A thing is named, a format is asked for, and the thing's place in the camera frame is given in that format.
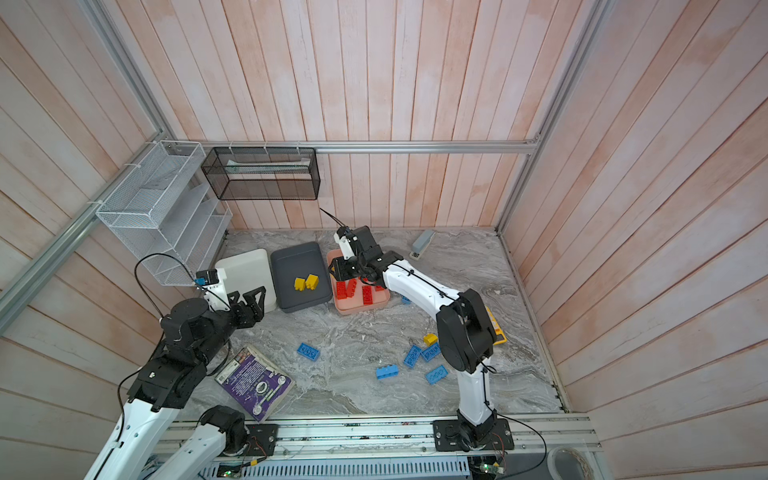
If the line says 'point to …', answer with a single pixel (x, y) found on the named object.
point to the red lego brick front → (367, 294)
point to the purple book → (256, 383)
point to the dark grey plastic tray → (297, 262)
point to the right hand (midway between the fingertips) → (334, 267)
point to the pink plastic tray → (356, 304)
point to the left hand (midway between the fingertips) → (253, 297)
